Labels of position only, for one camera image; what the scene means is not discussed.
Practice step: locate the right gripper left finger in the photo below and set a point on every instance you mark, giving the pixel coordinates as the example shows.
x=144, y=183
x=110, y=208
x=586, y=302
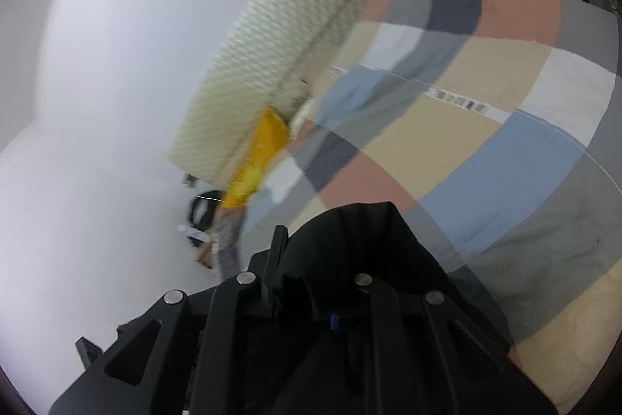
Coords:
x=192, y=354

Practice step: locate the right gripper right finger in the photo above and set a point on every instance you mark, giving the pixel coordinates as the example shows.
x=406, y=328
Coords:
x=444, y=390

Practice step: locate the black puffer jacket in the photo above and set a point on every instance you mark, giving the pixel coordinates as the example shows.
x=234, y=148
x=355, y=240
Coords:
x=354, y=249

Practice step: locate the grey plaid garment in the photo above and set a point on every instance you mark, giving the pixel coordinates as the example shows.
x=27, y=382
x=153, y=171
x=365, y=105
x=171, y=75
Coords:
x=225, y=239

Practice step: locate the wooden bedside table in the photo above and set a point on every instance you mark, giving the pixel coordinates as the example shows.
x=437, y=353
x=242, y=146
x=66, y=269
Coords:
x=206, y=251

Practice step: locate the black bag on nightstand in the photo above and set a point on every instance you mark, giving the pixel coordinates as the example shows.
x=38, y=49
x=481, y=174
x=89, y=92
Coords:
x=203, y=208

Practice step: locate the patchwork checkered bed quilt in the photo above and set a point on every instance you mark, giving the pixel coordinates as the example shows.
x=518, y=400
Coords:
x=494, y=126

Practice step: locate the cream quilted headboard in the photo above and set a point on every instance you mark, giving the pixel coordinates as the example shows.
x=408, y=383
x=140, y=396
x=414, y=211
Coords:
x=272, y=52

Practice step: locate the grey wall socket plate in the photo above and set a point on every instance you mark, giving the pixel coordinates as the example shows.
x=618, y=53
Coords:
x=189, y=180

